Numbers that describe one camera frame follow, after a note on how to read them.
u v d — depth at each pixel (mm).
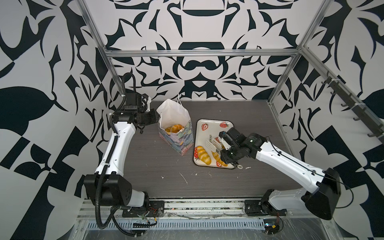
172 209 755
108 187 397
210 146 826
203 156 889
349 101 596
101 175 394
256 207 743
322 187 395
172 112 900
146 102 658
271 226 711
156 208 728
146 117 684
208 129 1047
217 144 832
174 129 893
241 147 565
